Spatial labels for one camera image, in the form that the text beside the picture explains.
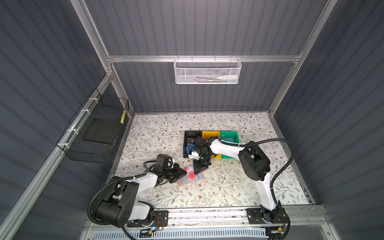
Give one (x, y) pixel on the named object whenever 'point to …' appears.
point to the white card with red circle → (190, 171)
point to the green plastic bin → (232, 136)
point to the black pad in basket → (101, 130)
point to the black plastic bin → (189, 140)
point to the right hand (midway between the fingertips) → (197, 173)
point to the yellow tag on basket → (122, 118)
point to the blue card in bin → (190, 147)
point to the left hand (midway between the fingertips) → (187, 172)
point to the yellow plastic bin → (206, 135)
